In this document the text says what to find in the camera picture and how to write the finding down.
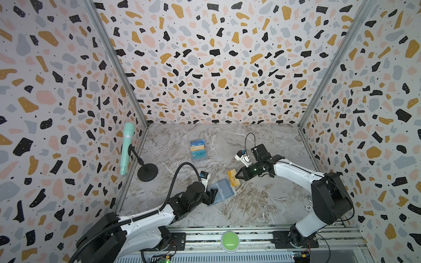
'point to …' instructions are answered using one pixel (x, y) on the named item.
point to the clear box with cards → (198, 149)
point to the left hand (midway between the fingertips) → (216, 186)
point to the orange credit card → (234, 182)
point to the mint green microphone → (128, 131)
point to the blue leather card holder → (224, 190)
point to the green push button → (229, 241)
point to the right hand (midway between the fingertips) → (236, 174)
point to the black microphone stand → (148, 172)
